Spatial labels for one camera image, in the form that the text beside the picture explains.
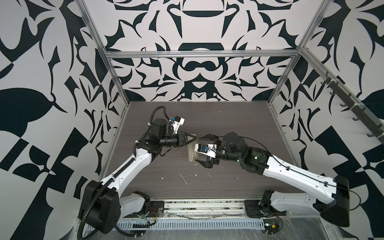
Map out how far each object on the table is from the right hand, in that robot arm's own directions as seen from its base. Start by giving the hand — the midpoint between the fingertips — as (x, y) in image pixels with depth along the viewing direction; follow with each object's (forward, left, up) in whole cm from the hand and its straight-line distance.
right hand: (199, 146), depth 67 cm
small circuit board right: (-28, -33, -27) cm, 51 cm away
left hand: (+6, +1, -2) cm, 7 cm away
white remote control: (-2, +3, -5) cm, 6 cm away
